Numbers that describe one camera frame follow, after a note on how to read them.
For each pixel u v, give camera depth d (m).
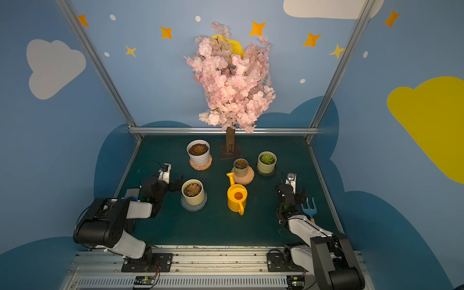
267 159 1.01
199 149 1.01
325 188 1.04
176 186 0.86
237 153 1.12
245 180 1.01
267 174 1.04
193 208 0.89
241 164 0.98
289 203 0.69
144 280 0.72
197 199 0.87
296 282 0.72
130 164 1.14
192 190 0.88
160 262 0.75
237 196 0.84
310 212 0.89
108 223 0.46
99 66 0.86
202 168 1.05
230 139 1.05
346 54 0.82
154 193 0.73
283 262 0.74
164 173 0.80
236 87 0.65
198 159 1.01
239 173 0.96
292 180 0.76
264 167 1.01
